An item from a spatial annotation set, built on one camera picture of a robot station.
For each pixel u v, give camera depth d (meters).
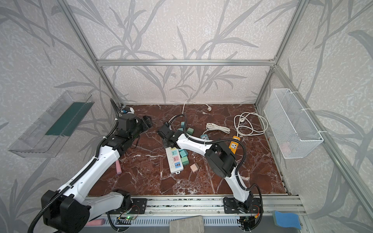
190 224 0.67
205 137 0.99
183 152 0.91
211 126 1.05
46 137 0.64
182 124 1.05
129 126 0.59
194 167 0.85
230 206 0.74
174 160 0.87
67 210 0.37
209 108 1.17
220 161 0.52
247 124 1.08
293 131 0.62
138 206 0.73
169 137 0.69
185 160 0.87
